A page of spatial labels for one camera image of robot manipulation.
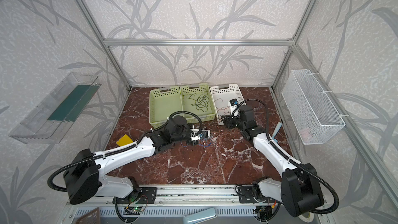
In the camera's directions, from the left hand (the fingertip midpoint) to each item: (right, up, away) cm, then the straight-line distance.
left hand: (204, 129), depth 78 cm
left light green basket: (-30, +14, +32) cm, 46 cm away
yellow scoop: (-49, -9, +14) cm, 52 cm away
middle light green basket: (-2, +23, +38) cm, 44 cm away
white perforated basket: (+11, +17, +35) cm, 41 cm away
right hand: (+12, +7, +8) cm, 16 cm away
